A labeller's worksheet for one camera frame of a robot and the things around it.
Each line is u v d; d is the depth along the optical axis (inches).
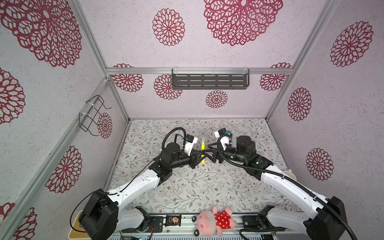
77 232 16.8
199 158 28.5
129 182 19.2
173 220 29.1
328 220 15.2
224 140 25.1
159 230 28.6
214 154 25.1
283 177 19.1
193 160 25.4
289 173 33.3
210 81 39.2
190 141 25.6
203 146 27.6
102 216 15.8
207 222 26.6
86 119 29.3
